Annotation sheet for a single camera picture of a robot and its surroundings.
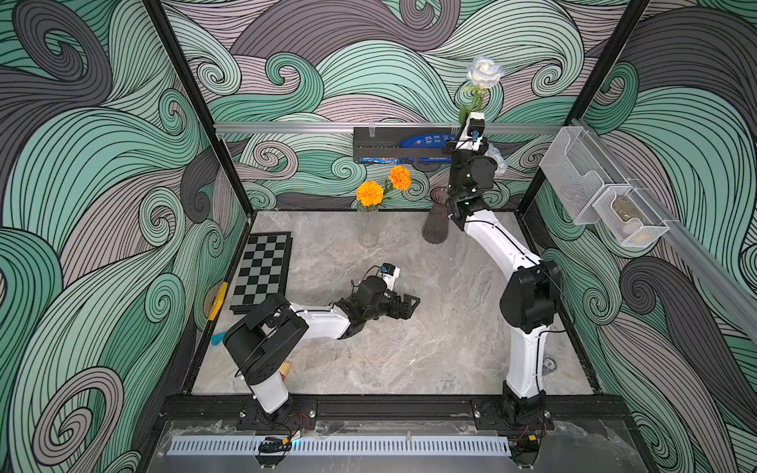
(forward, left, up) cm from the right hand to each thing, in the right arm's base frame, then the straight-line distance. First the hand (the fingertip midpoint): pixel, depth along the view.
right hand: (474, 115), depth 72 cm
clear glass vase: (+3, +28, -43) cm, 51 cm away
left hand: (-27, +15, -41) cm, 52 cm away
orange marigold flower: (-10, +27, -16) cm, 33 cm away
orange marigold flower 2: (-3, +18, -17) cm, 25 cm away
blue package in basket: (+14, +6, -15) cm, 22 cm away
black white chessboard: (-15, +63, -46) cm, 80 cm away
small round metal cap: (-46, -21, -47) cm, 69 cm away
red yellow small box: (-46, +51, -48) cm, 84 cm away
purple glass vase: (+4, +2, -47) cm, 47 cm away
